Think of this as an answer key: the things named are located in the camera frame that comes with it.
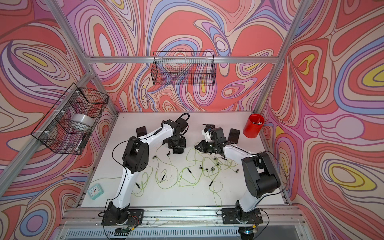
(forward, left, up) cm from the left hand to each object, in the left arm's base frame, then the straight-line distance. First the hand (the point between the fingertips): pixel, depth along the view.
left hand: (182, 148), depth 98 cm
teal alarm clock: (-27, +46, 0) cm, 54 cm away
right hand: (-5, -10, +6) cm, 12 cm away
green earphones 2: (-18, -5, -2) cm, 19 cm away
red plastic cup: (+11, -47, +10) cm, 49 cm away
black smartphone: (+15, +31, -1) cm, 34 cm away
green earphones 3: (-12, -16, -2) cm, 21 cm away
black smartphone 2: (+19, -22, 0) cm, 29 cm away
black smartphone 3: (+12, -37, -2) cm, 38 cm away
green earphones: (-19, +18, -2) cm, 27 cm away
